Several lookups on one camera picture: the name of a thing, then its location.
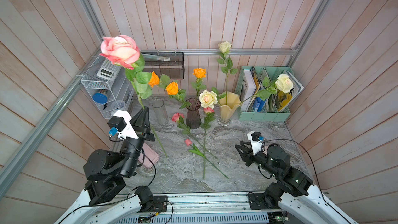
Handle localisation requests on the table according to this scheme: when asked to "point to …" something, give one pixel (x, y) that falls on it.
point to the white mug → (118, 104)
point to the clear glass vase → (160, 116)
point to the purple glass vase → (193, 117)
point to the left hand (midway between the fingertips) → (148, 109)
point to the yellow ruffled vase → (229, 104)
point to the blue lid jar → (101, 96)
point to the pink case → (148, 157)
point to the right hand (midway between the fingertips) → (238, 143)
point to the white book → (248, 89)
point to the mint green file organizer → (244, 115)
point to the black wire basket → (174, 68)
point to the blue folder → (258, 104)
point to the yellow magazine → (284, 99)
